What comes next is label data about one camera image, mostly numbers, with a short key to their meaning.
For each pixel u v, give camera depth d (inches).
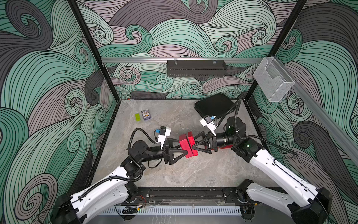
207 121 22.4
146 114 42.9
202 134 24.9
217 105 44.6
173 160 21.3
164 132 21.8
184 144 21.5
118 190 23.5
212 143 20.9
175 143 24.1
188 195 29.3
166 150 21.4
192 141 21.5
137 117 42.0
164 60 37.3
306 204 15.0
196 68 37.5
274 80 30.5
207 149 21.1
